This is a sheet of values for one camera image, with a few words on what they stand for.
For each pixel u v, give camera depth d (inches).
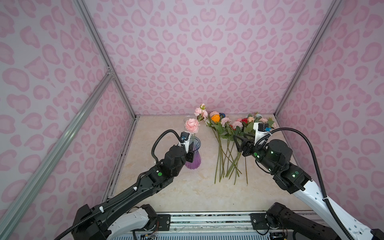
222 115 43.9
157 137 19.1
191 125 27.7
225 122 40.9
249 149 22.4
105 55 33.4
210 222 29.5
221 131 41.3
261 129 21.7
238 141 24.7
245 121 42.5
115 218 17.3
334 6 27.3
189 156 25.7
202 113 29.5
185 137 23.9
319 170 18.5
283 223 23.9
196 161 34.4
